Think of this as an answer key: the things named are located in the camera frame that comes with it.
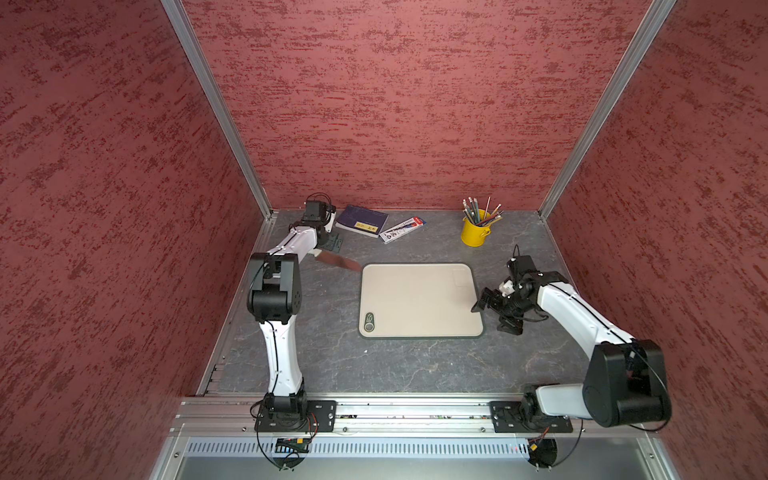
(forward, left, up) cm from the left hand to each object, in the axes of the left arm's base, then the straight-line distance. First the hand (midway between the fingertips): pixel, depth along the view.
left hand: (322, 241), depth 104 cm
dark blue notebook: (+15, -12, -5) cm, 20 cm away
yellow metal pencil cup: (+4, -55, 0) cm, 55 cm away
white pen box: (+10, -29, -4) cm, 31 cm away
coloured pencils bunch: (+9, -53, +8) cm, 55 cm away
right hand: (-30, -52, +1) cm, 60 cm away
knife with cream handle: (-2, -4, -9) cm, 10 cm away
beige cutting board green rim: (-20, -34, -6) cm, 40 cm away
